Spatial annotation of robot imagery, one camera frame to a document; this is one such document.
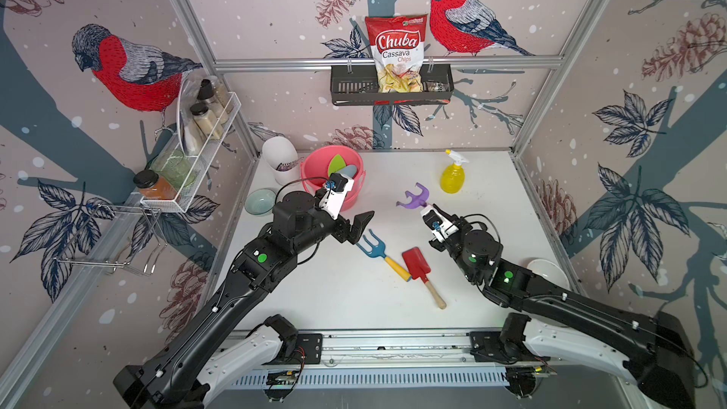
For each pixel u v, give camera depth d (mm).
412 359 727
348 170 1010
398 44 802
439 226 589
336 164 1029
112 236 563
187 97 668
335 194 543
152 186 593
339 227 577
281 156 1051
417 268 878
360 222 566
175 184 643
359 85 949
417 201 666
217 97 832
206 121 764
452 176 1010
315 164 978
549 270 835
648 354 407
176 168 682
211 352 428
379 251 919
